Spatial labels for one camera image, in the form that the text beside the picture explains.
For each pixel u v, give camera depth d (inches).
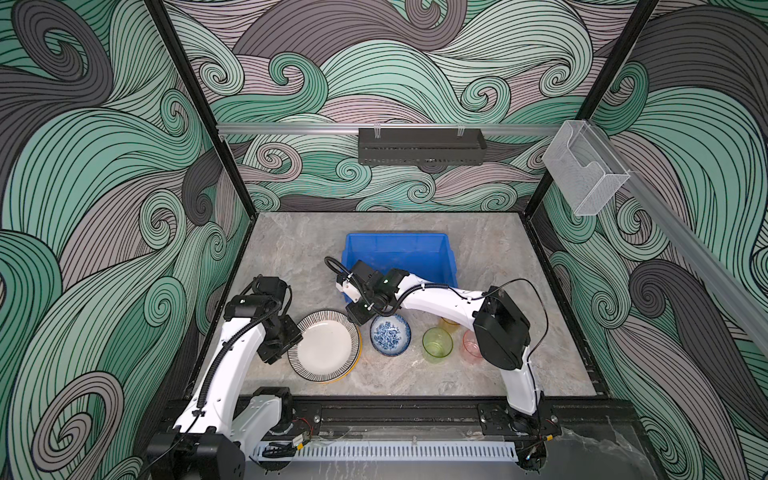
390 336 32.9
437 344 33.7
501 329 19.1
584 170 30.8
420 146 37.7
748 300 20.2
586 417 29.4
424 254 42.2
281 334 25.6
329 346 33.1
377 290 25.1
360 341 32.8
